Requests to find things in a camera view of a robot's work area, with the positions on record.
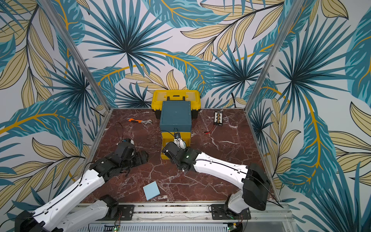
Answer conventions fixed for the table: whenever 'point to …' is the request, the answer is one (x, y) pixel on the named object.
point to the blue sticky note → (151, 190)
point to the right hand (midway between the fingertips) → (178, 151)
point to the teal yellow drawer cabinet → (175, 117)
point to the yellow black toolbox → (159, 96)
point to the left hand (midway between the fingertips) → (141, 159)
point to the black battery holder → (218, 118)
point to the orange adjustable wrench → (145, 122)
